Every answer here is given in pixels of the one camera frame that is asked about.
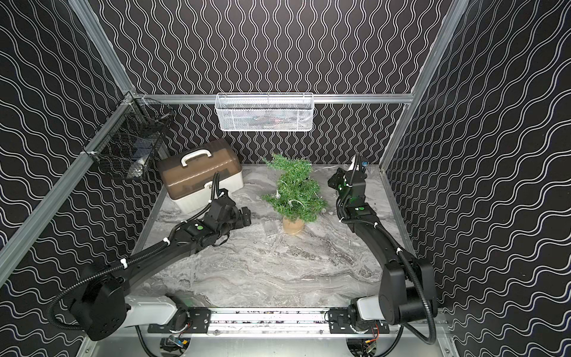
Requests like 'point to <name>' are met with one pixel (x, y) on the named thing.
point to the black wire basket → (128, 142)
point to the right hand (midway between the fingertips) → (339, 167)
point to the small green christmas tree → (298, 198)
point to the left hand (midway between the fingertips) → (242, 210)
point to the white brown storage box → (187, 175)
